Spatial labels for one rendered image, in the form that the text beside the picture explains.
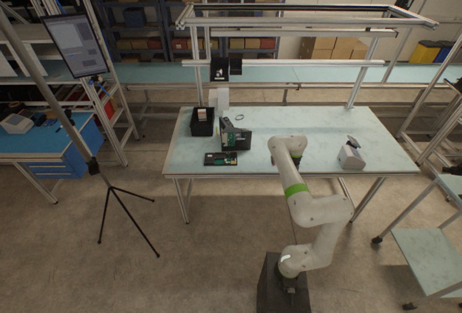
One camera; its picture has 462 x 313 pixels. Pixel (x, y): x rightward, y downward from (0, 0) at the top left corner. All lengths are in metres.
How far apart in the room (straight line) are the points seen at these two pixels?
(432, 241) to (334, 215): 1.80
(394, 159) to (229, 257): 1.72
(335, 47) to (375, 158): 3.27
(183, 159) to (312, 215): 1.12
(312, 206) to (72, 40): 2.00
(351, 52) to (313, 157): 3.58
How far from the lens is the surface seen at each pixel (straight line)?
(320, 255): 1.39
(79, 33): 2.14
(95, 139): 2.86
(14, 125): 2.90
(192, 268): 2.44
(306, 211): 1.03
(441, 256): 2.79
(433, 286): 2.59
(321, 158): 1.93
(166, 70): 3.43
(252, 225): 2.58
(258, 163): 1.76
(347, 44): 5.13
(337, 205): 1.10
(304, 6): 2.04
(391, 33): 1.86
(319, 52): 4.98
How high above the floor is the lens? 2.30
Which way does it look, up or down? 42 degrees down
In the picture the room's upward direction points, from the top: straight up
